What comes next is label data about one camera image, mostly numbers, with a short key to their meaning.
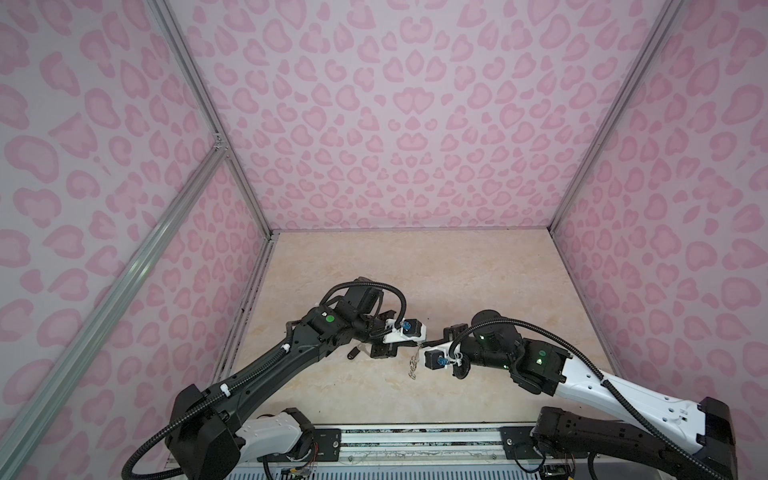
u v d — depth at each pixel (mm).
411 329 584
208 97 831
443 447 747
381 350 637
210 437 377
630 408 429
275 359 462
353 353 888
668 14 692
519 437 760
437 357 559
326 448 739
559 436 610
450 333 624
